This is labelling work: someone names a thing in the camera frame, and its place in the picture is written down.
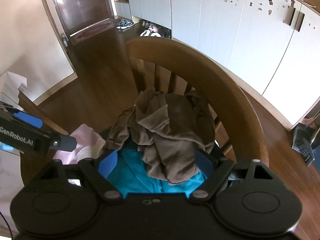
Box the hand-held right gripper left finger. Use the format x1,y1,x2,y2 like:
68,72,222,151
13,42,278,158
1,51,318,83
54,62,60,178
37,150,123,201

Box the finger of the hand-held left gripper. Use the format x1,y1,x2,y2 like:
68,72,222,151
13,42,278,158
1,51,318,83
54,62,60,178
49,133,78,153
0,102,43,130

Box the white wardrobe cabinet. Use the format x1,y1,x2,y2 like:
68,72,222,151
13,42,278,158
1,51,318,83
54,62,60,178
115,0,320,131

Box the red patterned doormat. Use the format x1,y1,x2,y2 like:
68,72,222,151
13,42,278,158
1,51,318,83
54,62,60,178
72,20,114,43

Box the wooden chair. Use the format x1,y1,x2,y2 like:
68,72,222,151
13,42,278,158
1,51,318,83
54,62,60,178
19,37,270,193

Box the white paper sheet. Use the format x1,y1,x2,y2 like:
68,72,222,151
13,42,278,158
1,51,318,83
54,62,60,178
0,71,27,105

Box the grey dustpan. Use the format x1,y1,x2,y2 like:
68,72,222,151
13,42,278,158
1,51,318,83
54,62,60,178
292,110,320,153

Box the brown wooden door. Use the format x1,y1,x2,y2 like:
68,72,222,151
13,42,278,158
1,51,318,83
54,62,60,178
46,0,118,37

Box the pale pink garment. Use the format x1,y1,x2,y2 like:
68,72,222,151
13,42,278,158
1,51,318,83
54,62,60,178
52,124,108,185

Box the brown pants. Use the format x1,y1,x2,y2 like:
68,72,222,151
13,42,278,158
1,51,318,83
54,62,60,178
106,88,216,186

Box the teal towel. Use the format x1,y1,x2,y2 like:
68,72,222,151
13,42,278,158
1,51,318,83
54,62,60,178
106,145,208,194

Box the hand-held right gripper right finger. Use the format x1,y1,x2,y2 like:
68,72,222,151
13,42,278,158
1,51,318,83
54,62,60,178
189,151,273,201

